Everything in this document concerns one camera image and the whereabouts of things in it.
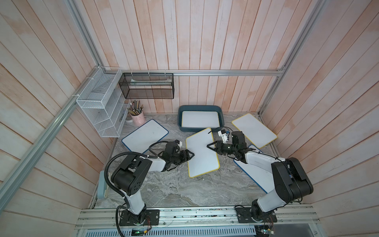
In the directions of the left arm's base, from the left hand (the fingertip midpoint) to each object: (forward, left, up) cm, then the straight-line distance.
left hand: (190, 158), depth 93 cm
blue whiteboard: (+16, +36, -3) cm, 40 cm away
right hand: (+4, -10, +9) cm, 14 cm away
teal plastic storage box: (+41, -16, +5) cm, 45 cm away
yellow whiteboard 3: (+27, -51, -5) cm, 58 cm away
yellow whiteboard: (+35, -8, 0) cm, 36 cm away
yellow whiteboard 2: (-6, -8, +9) cm, 13 cm away
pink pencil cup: (+30, +40, +3) cm, 50 cm away
